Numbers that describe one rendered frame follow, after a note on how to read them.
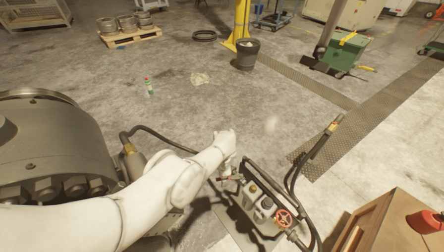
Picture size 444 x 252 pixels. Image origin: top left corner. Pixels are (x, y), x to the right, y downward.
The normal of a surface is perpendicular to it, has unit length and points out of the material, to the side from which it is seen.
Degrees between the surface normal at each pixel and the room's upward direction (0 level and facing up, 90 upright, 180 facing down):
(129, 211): 58
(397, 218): 0
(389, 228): 0
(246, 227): 0
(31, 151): 27
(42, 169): 33
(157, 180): 21
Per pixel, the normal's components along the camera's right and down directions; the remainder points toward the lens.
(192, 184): 0.83, 0.23
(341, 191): 0.01, -0.73
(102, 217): 0.81, -0.58
